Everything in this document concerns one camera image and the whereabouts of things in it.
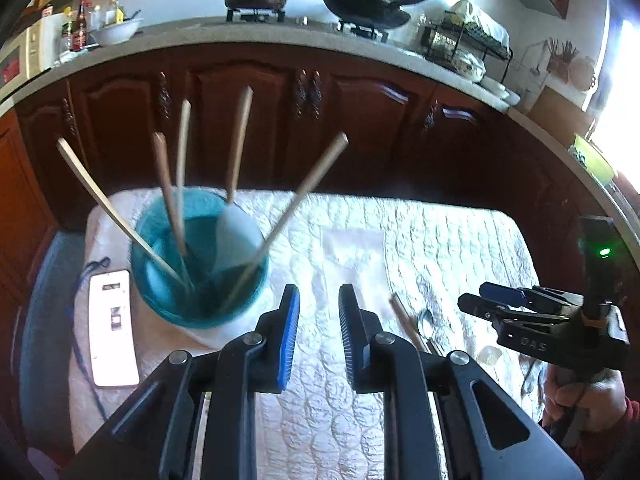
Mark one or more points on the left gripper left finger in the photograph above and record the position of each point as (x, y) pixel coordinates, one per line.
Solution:
(271, 367)

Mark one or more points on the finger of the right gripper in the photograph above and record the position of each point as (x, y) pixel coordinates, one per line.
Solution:
(513, 297)
(479, 307)

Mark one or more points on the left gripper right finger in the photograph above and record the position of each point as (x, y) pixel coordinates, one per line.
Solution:
(368, 362)

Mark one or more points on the wooden chopstick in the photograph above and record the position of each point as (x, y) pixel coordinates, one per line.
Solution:
(311, 181)
(162, 166)
(183, 136)
(406, 322)
(237, 142)
(82, 175)

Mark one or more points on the metal spoon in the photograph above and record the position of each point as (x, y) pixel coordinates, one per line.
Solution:
(425, 327)

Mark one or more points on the right hand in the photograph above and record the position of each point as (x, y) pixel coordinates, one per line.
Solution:
(604, 400)

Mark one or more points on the white quilted cloth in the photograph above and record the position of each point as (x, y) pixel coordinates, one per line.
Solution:
(427, 254)

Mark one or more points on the white floral cup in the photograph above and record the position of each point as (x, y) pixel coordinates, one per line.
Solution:
(198, 307)

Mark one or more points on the white smartphone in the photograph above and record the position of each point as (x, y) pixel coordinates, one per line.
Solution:
(111, 341)

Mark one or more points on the green bowl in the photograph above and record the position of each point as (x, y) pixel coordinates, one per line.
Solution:
(592, 160)

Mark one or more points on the black dish rack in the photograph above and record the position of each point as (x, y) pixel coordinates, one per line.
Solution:
(463, 38)

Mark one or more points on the black wok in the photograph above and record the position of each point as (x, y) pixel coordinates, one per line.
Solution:
(375, 14)

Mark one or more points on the grey stone countertop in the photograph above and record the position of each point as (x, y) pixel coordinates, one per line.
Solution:
(321, 39)

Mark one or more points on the white bowl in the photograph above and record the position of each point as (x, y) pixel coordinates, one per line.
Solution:
(116, 33)

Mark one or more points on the yellow oil bottle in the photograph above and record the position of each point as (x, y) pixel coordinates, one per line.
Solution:
(114, 13)

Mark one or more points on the brown glass bottle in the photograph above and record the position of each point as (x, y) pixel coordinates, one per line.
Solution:
(80, 32)

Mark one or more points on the white microwave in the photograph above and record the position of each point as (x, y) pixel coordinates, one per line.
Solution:
(31, 52)

